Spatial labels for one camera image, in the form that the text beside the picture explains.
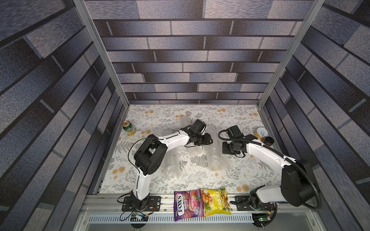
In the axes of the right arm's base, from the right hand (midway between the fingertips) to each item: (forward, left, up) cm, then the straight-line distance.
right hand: (224, 149), depth 88 cm
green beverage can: (+13, +64, +6) cm, 65 cm away
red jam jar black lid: (+8, -31, -2) cm, 32 cm away
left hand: (+3, +8, +3) cm, 9 cm away
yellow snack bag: (-29, +8, -1) cm, 30 cm away
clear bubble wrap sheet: (-9, +6, +2) cm, 11 cm away
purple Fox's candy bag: (-30, +22, -2) cm, 38 cm away
